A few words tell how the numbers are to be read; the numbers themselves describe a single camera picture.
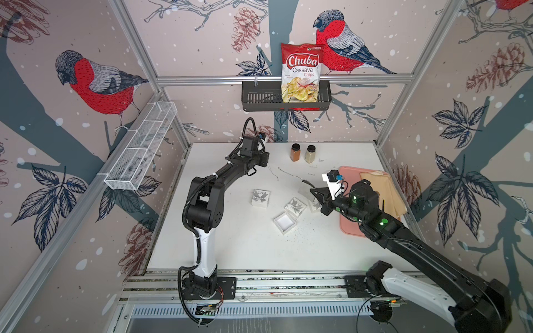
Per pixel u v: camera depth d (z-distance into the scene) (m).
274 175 1.07
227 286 0.74
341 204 0.63
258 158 0.86
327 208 0.65
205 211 0.53
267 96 1.07
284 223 0.90
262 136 0.88
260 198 0.94
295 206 0.93
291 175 1.07
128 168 0.71
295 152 1.08
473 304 0.39
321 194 0.67
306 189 0.73
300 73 0.85
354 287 0.73
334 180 0.61
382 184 1.02
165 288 0.75
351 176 1.05
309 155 1.07
